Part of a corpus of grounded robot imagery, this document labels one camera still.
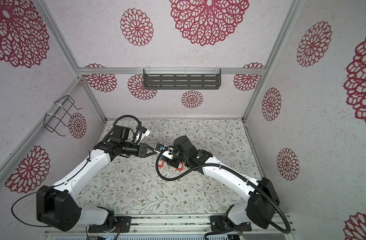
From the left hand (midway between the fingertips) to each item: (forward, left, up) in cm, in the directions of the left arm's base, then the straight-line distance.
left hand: (155, 154), depth 76 cm
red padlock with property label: (-8, -13, +1) cm, 15 cm away
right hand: (+2, -5, +1) cm, 5 cm away
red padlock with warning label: (+6, 0, -20) cm, 21 cm away
